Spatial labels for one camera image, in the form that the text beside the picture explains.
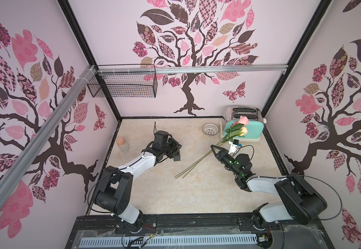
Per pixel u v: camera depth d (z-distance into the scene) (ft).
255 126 3.10
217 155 2.47
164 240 2.29
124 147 3.14
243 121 2.52
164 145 2.37
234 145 2.53
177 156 3.03
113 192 1.45
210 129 3.61
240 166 2.16
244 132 2.56
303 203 1.42
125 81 5.33
